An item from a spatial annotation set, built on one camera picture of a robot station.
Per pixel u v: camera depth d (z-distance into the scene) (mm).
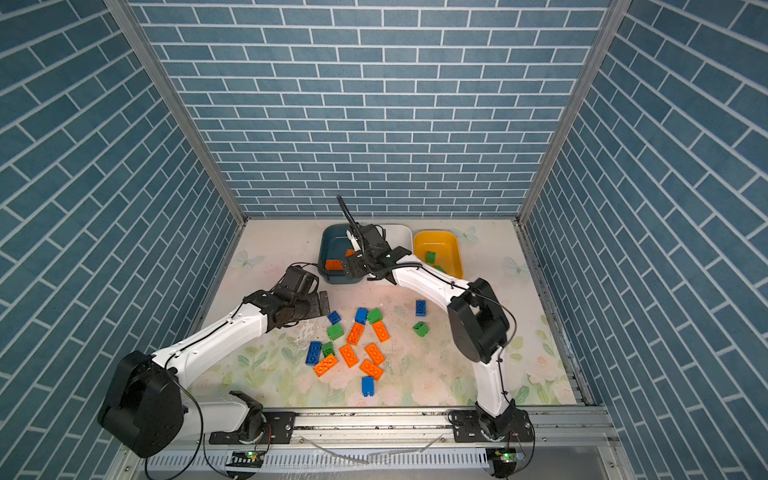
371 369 826
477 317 511
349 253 1087
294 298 668
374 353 865
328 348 862
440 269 599
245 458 722
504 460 712
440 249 1109
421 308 956
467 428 735
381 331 910
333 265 1050
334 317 918
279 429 737
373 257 696
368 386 792
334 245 1120
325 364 825
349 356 853
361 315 917
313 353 861
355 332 893
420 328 897
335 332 889
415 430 752
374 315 924
